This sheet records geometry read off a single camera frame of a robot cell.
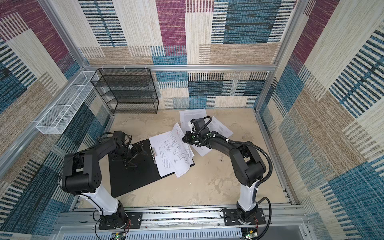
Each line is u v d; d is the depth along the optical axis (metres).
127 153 0.80
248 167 0.50
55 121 0.70
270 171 0.46
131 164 0.88
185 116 1.16
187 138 0.82
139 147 0.86
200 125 0.74
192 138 0.81
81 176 0.47
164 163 0.92
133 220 0.73
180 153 0.95
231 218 0.73
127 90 1.10
